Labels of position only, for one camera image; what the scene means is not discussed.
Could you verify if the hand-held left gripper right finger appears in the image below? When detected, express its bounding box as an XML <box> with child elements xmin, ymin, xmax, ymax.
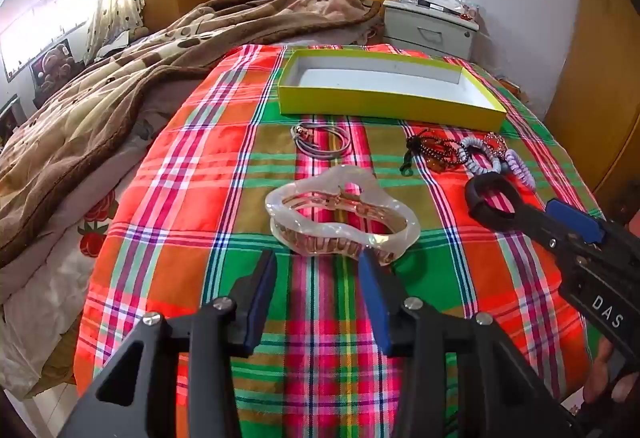
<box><xmin>357</xmin><ymin>248</ymin><xmax>587</xmax><ymax>438</ymax></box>

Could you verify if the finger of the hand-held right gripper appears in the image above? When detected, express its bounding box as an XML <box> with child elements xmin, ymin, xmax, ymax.
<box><xmin>497</xmin><ymin>178</ymin><xmax>586</xmax><ymax>269</ymax></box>
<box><xmin>545</xmin><ymin>199</ymin><xmax>607</xmax><ymax>245</ymax></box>

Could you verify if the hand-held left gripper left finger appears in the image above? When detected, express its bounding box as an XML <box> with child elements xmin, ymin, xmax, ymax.
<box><xmin>57</xmin><ymin>249</ymin><xmax>279</xmax><ymax>438</ymax></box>

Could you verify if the purple spiral hair tie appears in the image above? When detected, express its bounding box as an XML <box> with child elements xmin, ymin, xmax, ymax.
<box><xmin>504</xmin><ymin>149</ymin><xmax>540</xmax><ymax>193</ymax></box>

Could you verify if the black wristband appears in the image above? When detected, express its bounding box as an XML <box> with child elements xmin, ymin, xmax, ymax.
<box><xmin>465</xmin><ymin>174</ymin><xmax>519</xmax><ymax>232</ymax></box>

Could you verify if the pearl white hair claw clip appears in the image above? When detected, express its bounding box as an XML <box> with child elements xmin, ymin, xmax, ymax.
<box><xmin>265</xmin><ymin>164</ymin><xmax>421</xmax><ymax>265</ymax></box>

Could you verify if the white-blue spiral hair tie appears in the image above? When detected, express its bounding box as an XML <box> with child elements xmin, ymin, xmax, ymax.
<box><xmin>457</xmin><ymin>136</ymin><xmax>502</xmax><ymax>177</ymax></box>

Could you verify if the red rhinestone hair clip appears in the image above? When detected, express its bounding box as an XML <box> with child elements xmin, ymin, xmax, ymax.
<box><xmin>482</xmin><ymin>131</ymin><xmax>510</xmax><ymax>155</ymax></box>

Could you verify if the dark beaded bracelet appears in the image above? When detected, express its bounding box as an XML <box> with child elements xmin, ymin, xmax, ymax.
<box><xmin>399</xmin><ymin>128</ymin><xmax>460</xmax><ymax>177</ymax></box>

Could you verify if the grey hair tie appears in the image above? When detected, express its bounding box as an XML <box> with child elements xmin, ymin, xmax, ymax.
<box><xmin>290</xmin><ymin>123</ymin><xmax>353</xmax><ymax>162</ymax></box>

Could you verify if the yellow-green cardboard box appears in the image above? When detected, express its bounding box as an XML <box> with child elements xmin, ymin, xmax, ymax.
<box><xmin>278</xmin><ymin>48</ymin><xmax>507</xmax><ymax>132</ymax></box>

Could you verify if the person's right hand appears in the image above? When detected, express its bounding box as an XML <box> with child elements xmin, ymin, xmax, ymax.
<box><xmin>581</xmin><ymin>337</ymin><xmax>640</xmax><ymax>419</ymax></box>

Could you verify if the plaid cloth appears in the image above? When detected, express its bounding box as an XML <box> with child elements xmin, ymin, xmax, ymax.
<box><xmin>74</xmin><ymin>42</ymin><xmax>607</xmax><ymax>438</ymax></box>

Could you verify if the low wooden stool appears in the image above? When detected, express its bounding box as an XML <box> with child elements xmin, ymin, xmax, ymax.
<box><xmin>495</xmin><ymin>74</ymin><xmax>532</xmax><ymax>106</ymax></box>

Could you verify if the wooden wardrobe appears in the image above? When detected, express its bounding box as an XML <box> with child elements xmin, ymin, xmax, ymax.
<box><xmin>544</xmin><ymin>0</ymin><xmax>640</xmax><ymax>201</ymax></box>

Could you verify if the floral bed sheet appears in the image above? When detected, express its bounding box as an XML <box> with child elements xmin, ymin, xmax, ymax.
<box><xmin>0</xmin><ymin>138</ymin><xmax>148</xmax><ymax>401</ymax></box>

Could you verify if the grey nightstand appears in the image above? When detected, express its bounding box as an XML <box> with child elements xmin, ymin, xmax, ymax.
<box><xmin>382</xmin><ymin>0</ymin><xmax>481</xmax><ymax>62</ymax></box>

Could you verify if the clutter of small packets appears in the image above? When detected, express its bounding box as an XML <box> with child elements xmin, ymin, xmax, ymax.
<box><xmin>417</xmin><ymin>0</ymin><xmax>481</xmax><ymax>21</ymax></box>

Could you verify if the brown paw-print blanket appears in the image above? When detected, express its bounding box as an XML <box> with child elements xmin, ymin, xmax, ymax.
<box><xmin>0</xmin><ymin>0</ymin><xmax>385</xmax><ymax>269</ymax></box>

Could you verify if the window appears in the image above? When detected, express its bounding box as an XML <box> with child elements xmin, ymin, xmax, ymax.
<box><xmin>0</xmin><ymin>0</ymin><xmax>97</xmax><ymax>81</ymax></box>

